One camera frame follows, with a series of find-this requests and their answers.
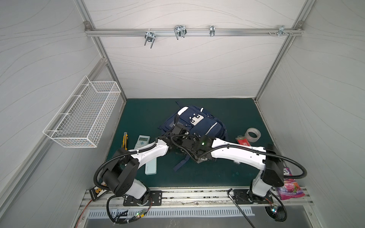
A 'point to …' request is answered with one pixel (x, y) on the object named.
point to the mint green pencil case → (150, 167)
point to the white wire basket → (81, 123)
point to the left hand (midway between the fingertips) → (202, 147)
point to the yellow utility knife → (124, 143)
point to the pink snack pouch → (291, 188)
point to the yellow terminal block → (96, 192)
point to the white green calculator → (142, 140)
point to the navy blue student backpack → (198, 119)
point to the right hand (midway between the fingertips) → (205, 149)
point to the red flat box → (243, 140)
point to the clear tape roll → (255, 131)
